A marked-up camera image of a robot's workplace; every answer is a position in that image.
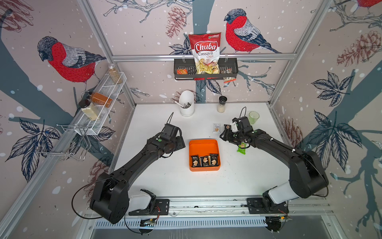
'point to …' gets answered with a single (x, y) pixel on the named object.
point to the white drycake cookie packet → (216, 129)
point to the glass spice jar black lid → (221, 107)
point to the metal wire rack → (66, 141)
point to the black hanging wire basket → (184, 69)
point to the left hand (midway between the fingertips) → (183, 141)
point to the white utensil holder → (186, 99)
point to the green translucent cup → (253, 116)
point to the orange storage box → (204, 155)
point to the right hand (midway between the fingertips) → (222, 136)
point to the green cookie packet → (241, 148)
